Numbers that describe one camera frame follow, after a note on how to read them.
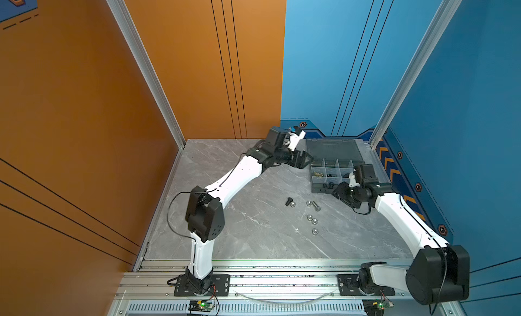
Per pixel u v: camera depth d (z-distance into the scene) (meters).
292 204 0.94
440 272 0.40
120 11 0.72
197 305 0.71
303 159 0.72
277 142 0.66
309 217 0.89
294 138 0.73
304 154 0.72
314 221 0.89
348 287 0.72
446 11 0.72
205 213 0.49
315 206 0.94
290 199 0.95
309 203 0.94
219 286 0.74
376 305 0.71
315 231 0.86
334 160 1.06
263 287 0.75
